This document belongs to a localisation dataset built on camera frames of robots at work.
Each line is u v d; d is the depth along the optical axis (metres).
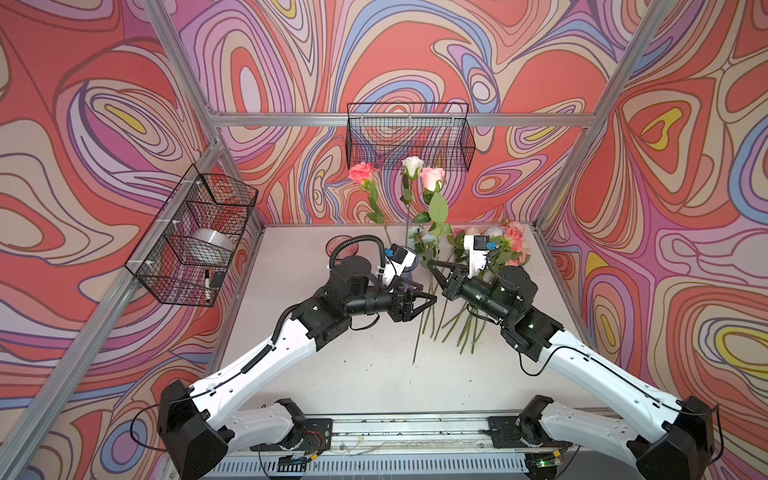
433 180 0.63
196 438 0.37
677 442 0.38
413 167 0.77
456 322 0.93
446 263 0.64
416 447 0.73
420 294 0.58
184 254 0.68
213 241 0.73
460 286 0.59
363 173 0.77
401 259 0.58
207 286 0.72
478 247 0.60
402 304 0.56
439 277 0.66
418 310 0.60
